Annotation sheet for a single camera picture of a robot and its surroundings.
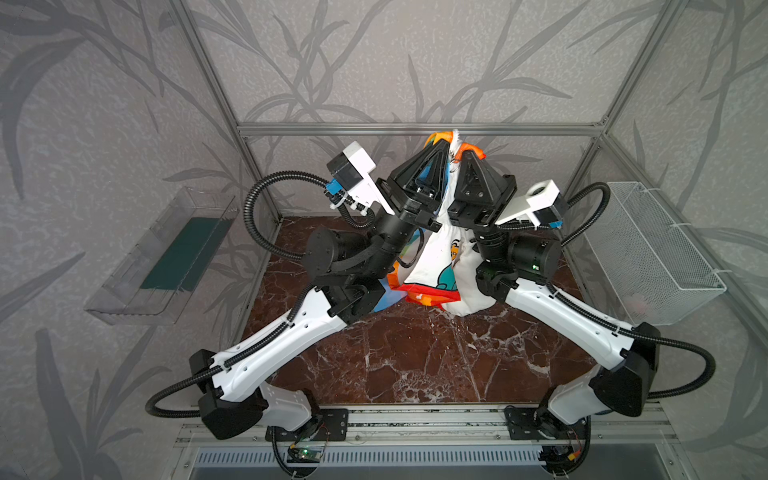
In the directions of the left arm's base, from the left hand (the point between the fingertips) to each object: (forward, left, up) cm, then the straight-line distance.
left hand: (452, 139), depth 35 cm
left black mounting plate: (-21, +24, -66) cm, 73 cm away
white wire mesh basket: (+4, -48, -34) cm, 59 cm away
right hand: (+4, -4, -3) cm, 6 cm away
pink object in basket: (+2, -53, -47) cm, 71 cm away
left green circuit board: (-27, +29, -68) cm, 79 cm away
